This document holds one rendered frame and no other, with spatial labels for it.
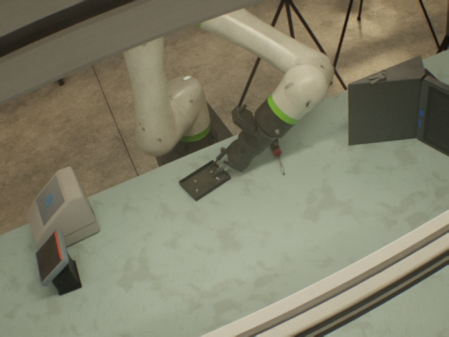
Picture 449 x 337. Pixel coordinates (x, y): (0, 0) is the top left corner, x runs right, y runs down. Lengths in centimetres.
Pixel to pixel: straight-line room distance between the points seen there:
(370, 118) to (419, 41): 238
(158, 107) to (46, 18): 126
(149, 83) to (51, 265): 53
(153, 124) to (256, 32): 39
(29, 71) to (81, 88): 356
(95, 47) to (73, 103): 345
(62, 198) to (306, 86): 63
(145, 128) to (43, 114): 223
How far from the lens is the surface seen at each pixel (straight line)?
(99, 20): 19
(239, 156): 133
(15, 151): 350
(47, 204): 134
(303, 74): 121
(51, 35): 19
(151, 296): 122
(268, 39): 134
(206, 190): 135
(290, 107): 123
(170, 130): 153
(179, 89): 163
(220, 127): 184
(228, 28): 135
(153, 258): 128
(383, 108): 137
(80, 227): 134
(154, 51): 133
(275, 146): 142
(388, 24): 389
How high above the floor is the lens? 201
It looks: 45 degrees down
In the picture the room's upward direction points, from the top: 13 degrees counter-clockwise
